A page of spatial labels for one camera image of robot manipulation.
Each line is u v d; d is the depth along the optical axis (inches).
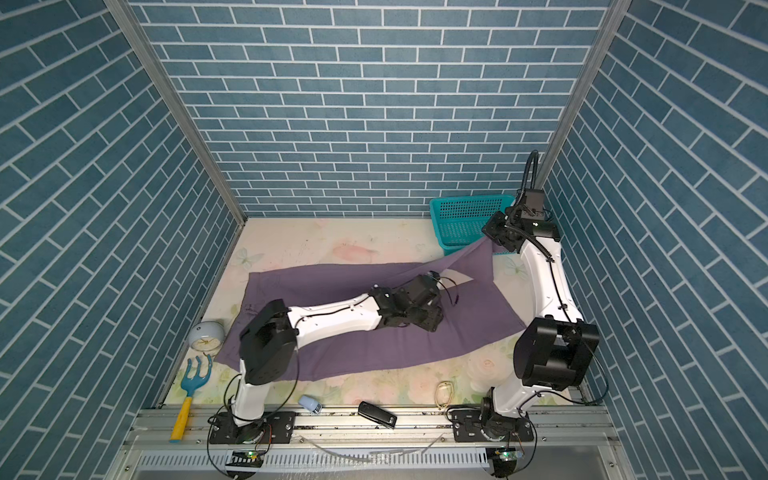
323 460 30.3
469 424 29.1
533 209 24.6
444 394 31.2
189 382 31.9
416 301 25.6
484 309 36.2
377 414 29.1
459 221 47.1
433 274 30.1
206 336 32.3
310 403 30.2
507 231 24.0
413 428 29.7
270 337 20.6
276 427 29.2
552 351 17.3
